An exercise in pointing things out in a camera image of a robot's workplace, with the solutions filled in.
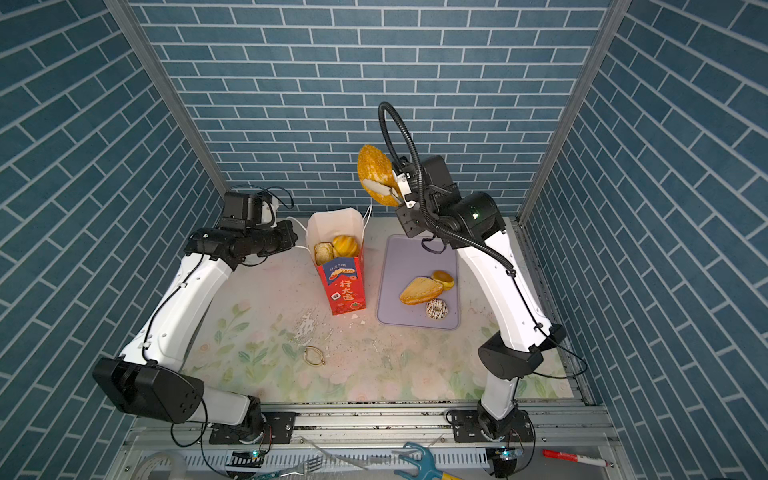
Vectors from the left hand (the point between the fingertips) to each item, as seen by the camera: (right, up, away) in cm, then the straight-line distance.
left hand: (300, 233), depth 77 cm
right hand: (+28, +7, -11) cm, 31 cm away
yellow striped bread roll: (+10, -3, +12) cm, 16 cm away
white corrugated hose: (-26, -53, -9) cm, 59 cm away
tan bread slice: (+33, -18, +18) cm, 41 cm away
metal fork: (+5, -54, -8) cm, 55 cm away
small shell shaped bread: (+3, -5, +12) cm, 13 cm away
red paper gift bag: (+10, -13, +6) cm, 18 cm away
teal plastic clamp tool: (+32, -54, -10) cm, 64 cm away
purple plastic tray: (+28, -9, +31) cm, 43 cm away
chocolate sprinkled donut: (+38, -23, +15) cm, 47 cm away
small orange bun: (+41, -14, +21) cm, 48 cm away
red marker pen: (+67, -53, -8) cm, 86 cm away
